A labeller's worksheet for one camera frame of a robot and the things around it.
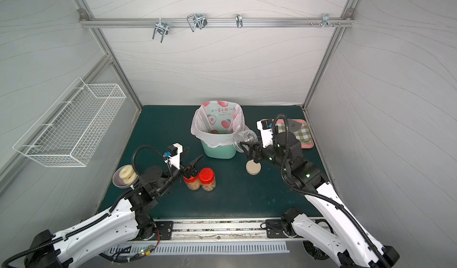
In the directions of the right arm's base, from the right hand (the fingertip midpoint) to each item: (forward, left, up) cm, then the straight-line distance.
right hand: (248, 140), depth 66 cm
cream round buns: (-6, +56, -23) cm, 61 cm away
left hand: (-2, +21, -7) cm, 23 cm away
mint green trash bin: (+9, +13, -25) cm, 30 cm away
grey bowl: (-9, +61, -26) cm, 67 cm away
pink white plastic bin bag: (+23, +17, -18) cm, 34 cm away
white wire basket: (0, +70, +2) cm, 70 cm away
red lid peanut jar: (-9, +24, -22) cm, 34 cm away
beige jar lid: (+3, -3, -30) cm, 30 cm away
